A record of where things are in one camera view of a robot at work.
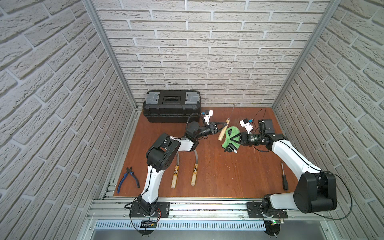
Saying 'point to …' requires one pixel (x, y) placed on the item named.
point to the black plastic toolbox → (172, 106)
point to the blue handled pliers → (128, 171)
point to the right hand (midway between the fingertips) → (233, 139)
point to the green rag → (230, 131)
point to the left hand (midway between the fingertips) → (229, 125)
